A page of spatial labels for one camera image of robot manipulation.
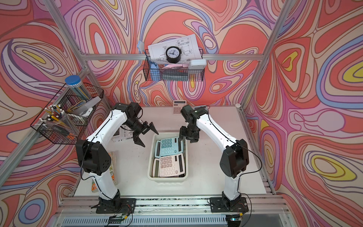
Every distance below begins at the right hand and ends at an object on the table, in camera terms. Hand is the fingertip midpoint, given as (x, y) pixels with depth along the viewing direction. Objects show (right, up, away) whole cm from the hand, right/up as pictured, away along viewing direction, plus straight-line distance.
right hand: (185, 143), depth 81 cm
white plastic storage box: (-19, +3, +5) cm, 20 cm away
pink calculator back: (-8, -12, -4) cm, 15 cm away
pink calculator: (-17, -13, -3) cm, 21 cm away
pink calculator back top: (-6, +26, +38) cm, 47 cm away
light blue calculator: (-11, -3, +5) cm, 13 cm away
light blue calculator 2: (-17, -5, +3) cm, 18 cm away
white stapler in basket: (-53, +19, -8) cm, 57 cm away
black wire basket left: (-65, +25, -4) cm, 70 cm away
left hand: (-18, +4, -2) cm, 19 cm away
